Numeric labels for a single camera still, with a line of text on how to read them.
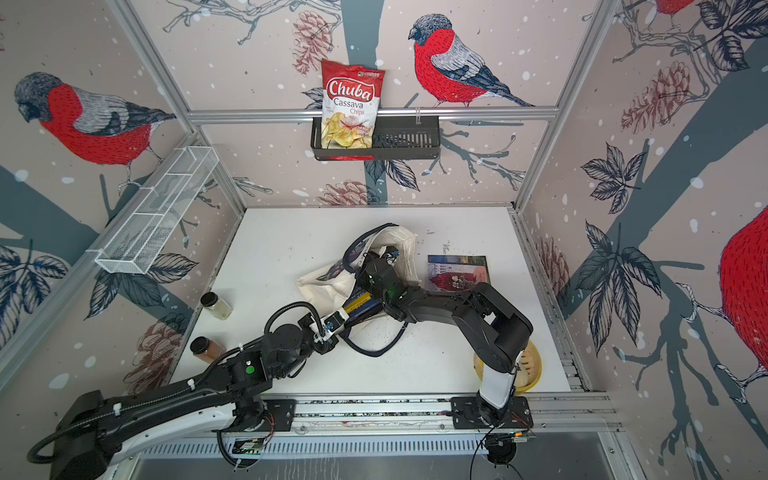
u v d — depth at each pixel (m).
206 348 0.76
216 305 0.86
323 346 0.63
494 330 0.47
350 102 0.83
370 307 0.86
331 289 0.75
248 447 0.71
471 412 0.73
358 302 0.86
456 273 0.98
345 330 0.74
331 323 0.62
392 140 1.07
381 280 0.67
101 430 0.43
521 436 0.70
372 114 0.86
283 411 0.74
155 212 0.78
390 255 0.82
